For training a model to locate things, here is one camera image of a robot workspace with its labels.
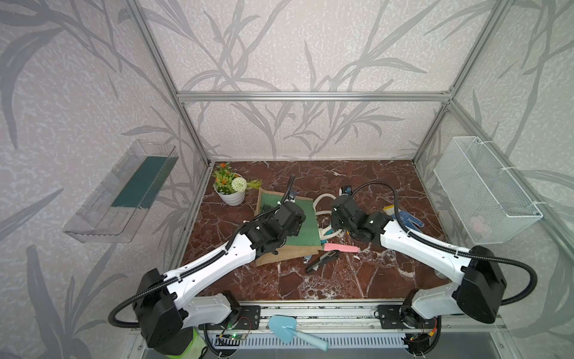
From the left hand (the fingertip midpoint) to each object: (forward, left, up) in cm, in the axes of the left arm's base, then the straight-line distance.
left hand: (285, 213), depth 79 cm
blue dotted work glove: (+7, -54, -17) cm, 57 cm away
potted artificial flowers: (+15, +24, -5) cm, 29 cm away
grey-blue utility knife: (-9, -9, -18) cm, 22 cm away
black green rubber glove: (-37, +30, -18) cm, 51 cm away
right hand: (+3, -18, -3) cm, 19 cm away
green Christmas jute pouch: (-9, -7, -7) cm, 13 cm away
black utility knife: (-10, -14, -18) cm, 25 cm away
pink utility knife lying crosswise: (-5, -17, -17) cm, 25 cm away
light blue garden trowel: (-32, 0, -18) cm, 37 cm away
